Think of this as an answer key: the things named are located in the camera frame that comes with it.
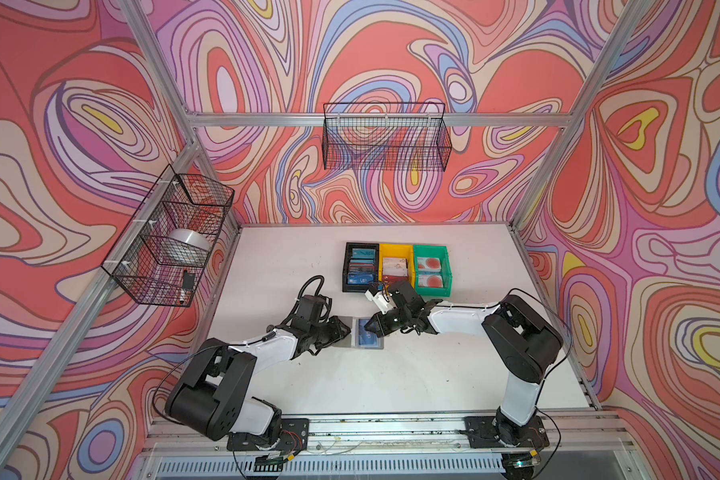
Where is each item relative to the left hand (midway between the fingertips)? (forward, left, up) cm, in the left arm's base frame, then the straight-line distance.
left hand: (353, 329), depth 89 cm
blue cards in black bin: (+24, -3, -1) cm, 24 cm away
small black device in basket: (+2, +40, +23) cm, 46 cm away
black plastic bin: (+15, +1, 0) cm, 15 cm away
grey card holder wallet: (-3, 0, -2) cm, 3 cm away
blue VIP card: (-2, -4, -2) cm, 5 cm away
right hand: (0, -5, -2) cm, 5 cm away
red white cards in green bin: (+22, -27, -2) cm, 35 cm away
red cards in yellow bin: (+23, -14, -2) cm, 27 cm away
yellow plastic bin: (+29, -16, +1) cm, 33 cm away
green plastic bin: (+28, -29, +3) cm, 40 cm away
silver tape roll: (+11, +40, +29) cm, 51 cm away
